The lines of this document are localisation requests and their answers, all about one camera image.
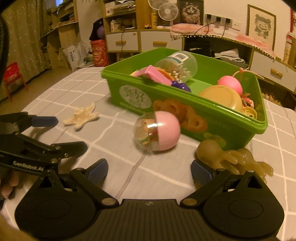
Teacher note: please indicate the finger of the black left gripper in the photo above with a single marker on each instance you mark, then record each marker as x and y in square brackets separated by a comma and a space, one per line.
[67, 148]
[24, 121]

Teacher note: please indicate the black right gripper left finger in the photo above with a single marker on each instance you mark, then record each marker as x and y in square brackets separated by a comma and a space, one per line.
[89, 180]

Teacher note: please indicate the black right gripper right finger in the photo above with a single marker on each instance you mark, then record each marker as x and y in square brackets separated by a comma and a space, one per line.
[210, 181]

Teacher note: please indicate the beige dried starfish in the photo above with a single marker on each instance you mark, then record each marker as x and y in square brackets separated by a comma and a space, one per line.
[82, 116]

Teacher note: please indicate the pink clear capsule ball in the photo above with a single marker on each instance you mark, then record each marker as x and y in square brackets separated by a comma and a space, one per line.
[156, 131]

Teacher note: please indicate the person's left hand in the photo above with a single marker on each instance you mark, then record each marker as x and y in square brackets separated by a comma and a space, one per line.
[9, 182]

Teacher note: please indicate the translucent yellow octopus toy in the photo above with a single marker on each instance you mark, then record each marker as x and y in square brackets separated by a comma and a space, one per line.
[236, 161]

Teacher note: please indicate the grey checked table cloth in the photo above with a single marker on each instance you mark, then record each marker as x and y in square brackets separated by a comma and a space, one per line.
[133, 174]

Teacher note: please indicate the green plastic storage box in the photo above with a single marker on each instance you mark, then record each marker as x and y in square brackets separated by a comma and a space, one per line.
[200, 118]

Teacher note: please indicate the white paper shopping bag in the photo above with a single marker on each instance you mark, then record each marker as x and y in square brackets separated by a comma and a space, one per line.
[76, 55]

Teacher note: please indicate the yellow round lidded container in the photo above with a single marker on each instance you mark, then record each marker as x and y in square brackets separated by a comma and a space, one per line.
[223, 95]

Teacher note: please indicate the purple toy piece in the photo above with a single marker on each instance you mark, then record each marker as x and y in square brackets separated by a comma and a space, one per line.
[180, 85]

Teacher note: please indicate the red orange snack bucket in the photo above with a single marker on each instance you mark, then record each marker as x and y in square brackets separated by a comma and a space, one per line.
[99, 53]

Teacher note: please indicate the clear cotton swab jar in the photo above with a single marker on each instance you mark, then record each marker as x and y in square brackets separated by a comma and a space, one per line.
[181, 65]

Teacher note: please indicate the pink rectangular box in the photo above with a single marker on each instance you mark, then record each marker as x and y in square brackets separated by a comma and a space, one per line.
[150, 72]

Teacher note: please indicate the wooden white tv cabinet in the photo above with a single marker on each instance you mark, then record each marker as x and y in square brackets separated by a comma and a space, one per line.
[259, 58]

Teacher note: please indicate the folded clothes stack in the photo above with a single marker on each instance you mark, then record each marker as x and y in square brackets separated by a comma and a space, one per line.
[232, 55]

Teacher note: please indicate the black bag in cabinet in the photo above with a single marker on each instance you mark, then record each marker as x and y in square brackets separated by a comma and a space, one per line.
[198, 46]

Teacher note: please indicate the wooden open shelf unit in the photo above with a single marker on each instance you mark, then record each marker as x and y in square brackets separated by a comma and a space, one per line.
[141, 14]

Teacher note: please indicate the pink white cabinet cloth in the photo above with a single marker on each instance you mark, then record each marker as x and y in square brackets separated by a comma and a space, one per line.
[190, 30]

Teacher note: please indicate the framed cartoon girl picture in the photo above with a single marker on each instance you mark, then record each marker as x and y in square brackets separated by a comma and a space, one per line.
[261, 25]

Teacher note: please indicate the framed cat picture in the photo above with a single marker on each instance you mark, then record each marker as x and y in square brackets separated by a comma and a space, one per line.
[191, 12]

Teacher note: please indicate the small white desk fan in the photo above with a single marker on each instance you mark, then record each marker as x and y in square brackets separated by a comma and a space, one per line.
[168, 11]

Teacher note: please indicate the large white desk fan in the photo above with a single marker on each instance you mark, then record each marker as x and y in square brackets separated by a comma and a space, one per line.
[155, 4]

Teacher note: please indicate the yellow translucent ring toy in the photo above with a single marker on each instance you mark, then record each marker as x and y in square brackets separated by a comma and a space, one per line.
[250, 112]

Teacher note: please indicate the orange ring toy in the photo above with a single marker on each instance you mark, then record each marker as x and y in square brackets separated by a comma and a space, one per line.
[164, 73]

